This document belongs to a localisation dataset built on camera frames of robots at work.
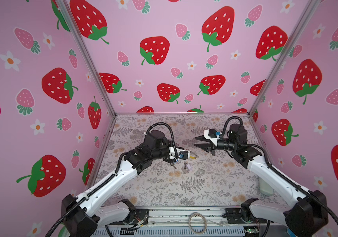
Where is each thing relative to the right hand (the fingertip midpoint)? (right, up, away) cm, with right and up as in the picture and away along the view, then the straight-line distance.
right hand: (194, 140), depth 70 cm
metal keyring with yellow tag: (-1, -7, -1) cm, 7 cm away
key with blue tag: (-11, -17, +23) cm, 31 cm away
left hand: (-6, -2, +1) cm, 7 cm away
